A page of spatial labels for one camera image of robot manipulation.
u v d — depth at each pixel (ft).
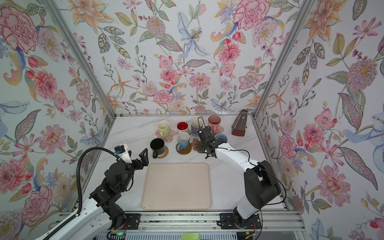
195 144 3.42
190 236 2.47
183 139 3.31
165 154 3.21
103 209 1.76
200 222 2.51
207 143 2.21
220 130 3.63
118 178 1.93
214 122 3.40
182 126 3.45
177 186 2.88
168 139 3.49
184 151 3.25
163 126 3.51
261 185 1.46
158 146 2.98
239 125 3.40
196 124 3.43
